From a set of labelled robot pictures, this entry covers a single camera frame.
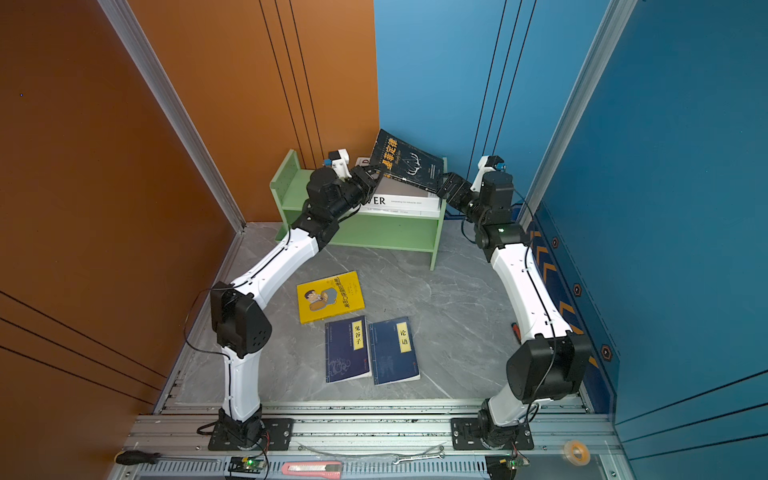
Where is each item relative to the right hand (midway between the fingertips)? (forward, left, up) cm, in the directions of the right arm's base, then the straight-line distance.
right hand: (445, 182), depth 76 cm
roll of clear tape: (-53, -30, -40) cm, 73 cm away
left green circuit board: (-55, +47, -39) cm, 83 cm away
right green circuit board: (-56, -12, -41) cm, 70 cm away
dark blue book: (-28, +28, -38) cm, 55 cm away
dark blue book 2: (-28, +14, -39) cm, 50 cm away
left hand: (+2, +15, +5) cm, 16 cm away
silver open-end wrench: (-54, +3, -40) cm, 67 cm away
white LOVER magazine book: (+2, +12, -7) cm, 14 cm away
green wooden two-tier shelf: (+10, +5, -29) cm, 31 cm away
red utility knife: (-56, +29, -38) cm, 74 cm away
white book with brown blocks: (0, +4, -11) cm, 12 cm away
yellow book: (-11, +35, -36) cm, 52 cm away
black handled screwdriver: (-54, +76, -37) cm, 101 cm away
